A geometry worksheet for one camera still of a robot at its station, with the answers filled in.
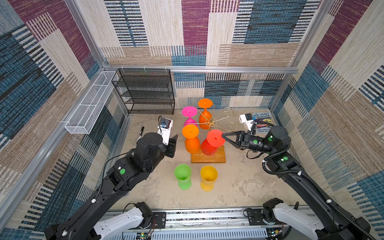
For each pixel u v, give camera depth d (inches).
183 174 31.8
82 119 35.4
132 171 16.4
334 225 15.4
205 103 30.4
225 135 24.2
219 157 36.9
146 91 43.9
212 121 28.3
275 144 20.2
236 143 23.1
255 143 22.2
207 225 28.7
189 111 29.3
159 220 28.8
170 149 21.3
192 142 29.0
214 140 23.7
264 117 44.1
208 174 31.3
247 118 23.8
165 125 19.8
